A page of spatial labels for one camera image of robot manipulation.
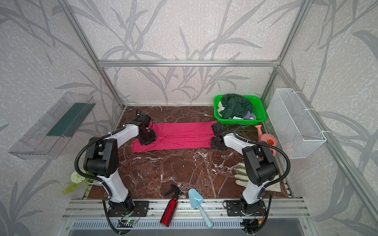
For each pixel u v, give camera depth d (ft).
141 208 2.43
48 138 2.10
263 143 1.64
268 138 2.90
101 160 1.62
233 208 2.41
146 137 2.71
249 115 3.51
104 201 2.27
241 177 2.71
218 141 2.27
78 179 2.27
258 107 3.61
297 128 2.06
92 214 2.42
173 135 3.36
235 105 3.41
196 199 2.52
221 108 3.79
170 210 2.32
